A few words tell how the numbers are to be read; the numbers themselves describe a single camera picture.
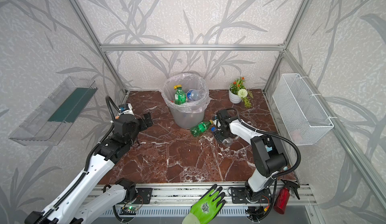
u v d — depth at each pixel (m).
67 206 0.39
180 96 0.88
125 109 0.62
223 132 0.79
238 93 1.00
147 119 0.68
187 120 0.91
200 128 0.95
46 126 0.64
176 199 0.74
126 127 0.53
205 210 0.69
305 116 0.62
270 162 0.46
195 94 0.93
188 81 0.94
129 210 0.72
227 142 0.91
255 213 0.74
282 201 0.71
